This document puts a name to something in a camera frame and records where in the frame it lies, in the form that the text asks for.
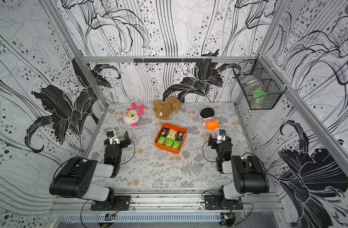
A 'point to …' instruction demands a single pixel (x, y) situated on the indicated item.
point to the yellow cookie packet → (171, 134)
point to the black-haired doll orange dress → (207, 115)
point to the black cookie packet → (179, 136)
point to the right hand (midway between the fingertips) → (220, 133)
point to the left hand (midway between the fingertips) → (122, 134)
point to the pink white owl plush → (132, 115)
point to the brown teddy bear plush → (163, 109)
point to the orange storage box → (178, 128)
